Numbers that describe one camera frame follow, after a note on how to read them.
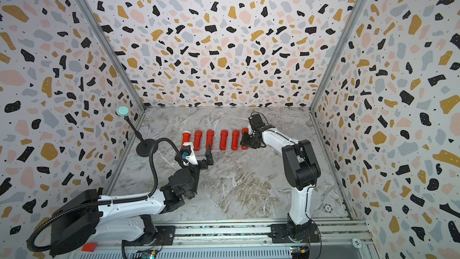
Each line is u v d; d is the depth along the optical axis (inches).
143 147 38.6
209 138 40.6
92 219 16.0
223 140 40.5
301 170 20.6
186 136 40.5
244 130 39.7
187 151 23.9
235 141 40.3
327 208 32.2
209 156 28.1
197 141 40.4
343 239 29.4
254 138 29.5
